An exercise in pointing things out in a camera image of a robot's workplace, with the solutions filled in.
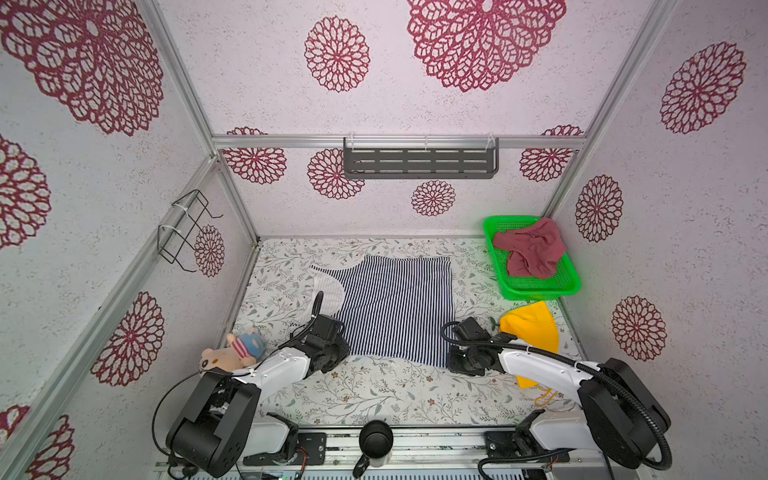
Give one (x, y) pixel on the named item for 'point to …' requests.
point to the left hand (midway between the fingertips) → (349, 350)
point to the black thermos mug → (376, 442)
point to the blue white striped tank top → (396, 309)
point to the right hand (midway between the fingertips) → (446, 362)
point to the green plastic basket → (566, 283)
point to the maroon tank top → (535, 250)
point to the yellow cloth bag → (534, 325)
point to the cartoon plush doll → (240, 352)
